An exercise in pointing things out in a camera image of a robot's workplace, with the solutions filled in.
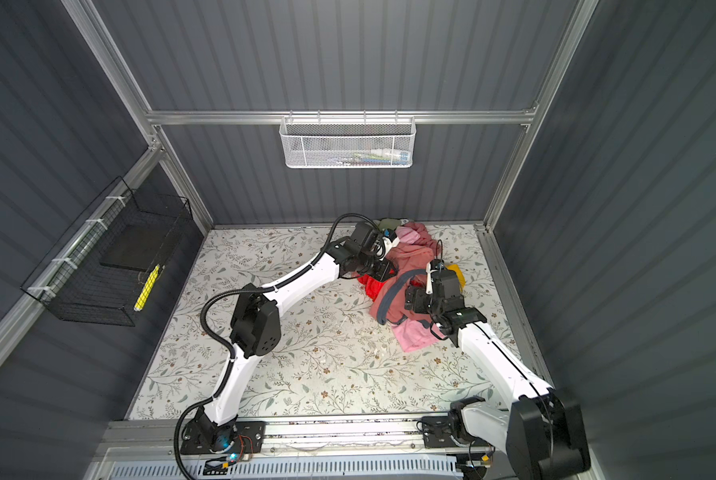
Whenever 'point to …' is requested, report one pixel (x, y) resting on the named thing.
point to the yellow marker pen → (146, 289)
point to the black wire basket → (99, 272)
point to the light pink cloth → (412, 335)
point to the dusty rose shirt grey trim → (390, 301)
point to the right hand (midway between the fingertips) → (424, 293)
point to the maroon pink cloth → (416, 233)
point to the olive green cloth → (389, 223)
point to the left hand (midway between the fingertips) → (395, 269)
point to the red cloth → (372, 286)
